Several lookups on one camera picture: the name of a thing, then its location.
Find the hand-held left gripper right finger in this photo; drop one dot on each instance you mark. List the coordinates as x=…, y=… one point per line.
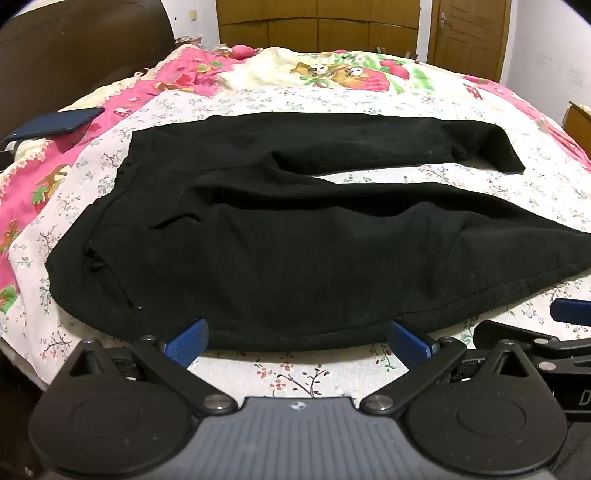
x=408, y=344

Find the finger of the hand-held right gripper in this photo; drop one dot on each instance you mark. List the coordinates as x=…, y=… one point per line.
x=568, y=348
x=572, y=311

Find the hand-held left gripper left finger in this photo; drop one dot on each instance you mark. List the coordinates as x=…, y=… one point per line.
x=189, y=342

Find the black pants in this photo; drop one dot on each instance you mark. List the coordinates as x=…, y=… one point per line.
x=277, y=254

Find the wooden nightstand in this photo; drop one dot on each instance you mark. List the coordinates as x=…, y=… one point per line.
x=579, y=124

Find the dark blue phone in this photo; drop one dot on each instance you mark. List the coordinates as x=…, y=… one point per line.
x=55, y=123

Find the white floral bed sheet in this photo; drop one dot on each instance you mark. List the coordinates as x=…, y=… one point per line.
x=295, y=99

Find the pink cartoon print quilt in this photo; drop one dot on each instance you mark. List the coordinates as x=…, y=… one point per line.
x=184, y=69

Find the wooden door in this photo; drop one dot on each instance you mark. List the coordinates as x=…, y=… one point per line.
x=468, y=32

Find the dark wooden headboard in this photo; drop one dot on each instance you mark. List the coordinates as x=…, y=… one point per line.
x=69, y=50

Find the wooden wardrobe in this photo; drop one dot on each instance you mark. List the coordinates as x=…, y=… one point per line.
x=318, y=23

